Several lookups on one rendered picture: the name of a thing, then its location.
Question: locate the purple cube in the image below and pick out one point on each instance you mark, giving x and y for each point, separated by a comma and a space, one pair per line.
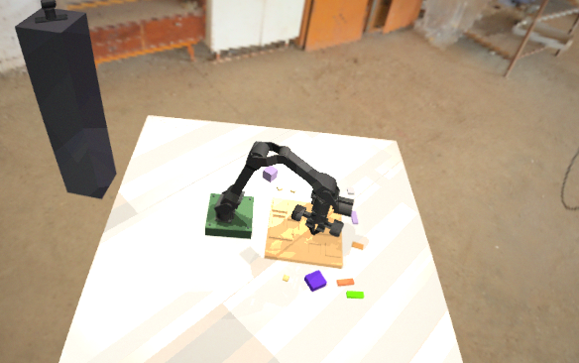
269, 173

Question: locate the purple square block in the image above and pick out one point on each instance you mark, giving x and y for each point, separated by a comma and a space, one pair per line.
315, 281

